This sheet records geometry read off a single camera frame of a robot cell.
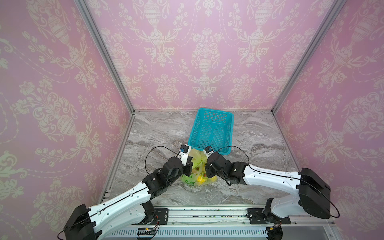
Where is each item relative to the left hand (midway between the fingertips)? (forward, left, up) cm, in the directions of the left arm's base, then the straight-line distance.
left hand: (193, 158), depth 76 cm
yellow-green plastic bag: (-5, -3, -11) cm, 12 cm away
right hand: (0, -7, -7) cm, 10 cm away
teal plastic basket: (+35, -13, -18) cm, 42 cm away
